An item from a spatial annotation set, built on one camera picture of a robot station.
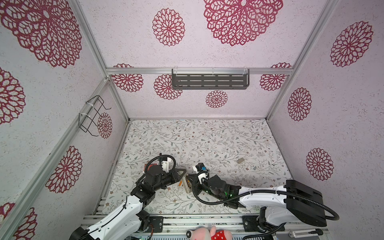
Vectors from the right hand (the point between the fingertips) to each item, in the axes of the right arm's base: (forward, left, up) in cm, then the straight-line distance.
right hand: (187, 174), depth 74 cm
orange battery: (-6, +3, +2) cm, 7 cm away
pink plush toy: (-23, -8, -9) cm, 26 cm away
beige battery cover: (+19, -33, -17) cm, 41 cm away
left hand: (+2, +1, -3) cm, 4 cm away
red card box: (-5, +15, +15) cm, 21 cm away
